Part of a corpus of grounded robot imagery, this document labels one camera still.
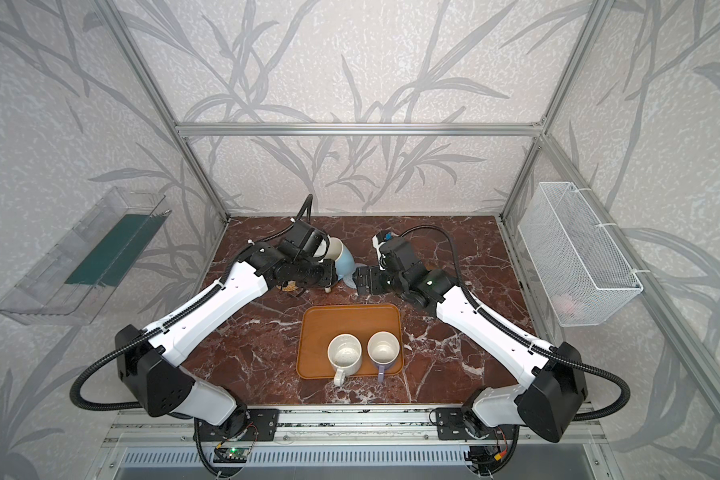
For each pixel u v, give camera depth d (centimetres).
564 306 73
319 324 95
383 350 85
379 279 67
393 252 56
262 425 73
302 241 59
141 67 79
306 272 63
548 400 38
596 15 71
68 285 63
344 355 84
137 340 41
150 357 41
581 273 61
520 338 43
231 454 71
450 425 74
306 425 75
